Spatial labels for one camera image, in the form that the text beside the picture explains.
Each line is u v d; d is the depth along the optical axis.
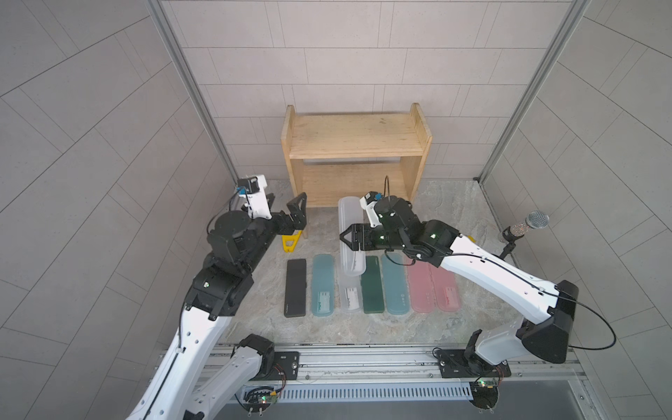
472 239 0.99
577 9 0.71
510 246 0.79
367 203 0.63
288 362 0.72
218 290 0.41
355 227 0.60
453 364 0.68
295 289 0.85
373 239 0.60
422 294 0.84
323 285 0.88
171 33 0.75
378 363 0.72
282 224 0.52
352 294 0.83
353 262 0.67
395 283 0.87
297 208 0.53
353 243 0.60
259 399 0.65
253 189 0.48
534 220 0.67
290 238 0.96
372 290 0.83
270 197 0.62
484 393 0.68
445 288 0.84
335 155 0.68
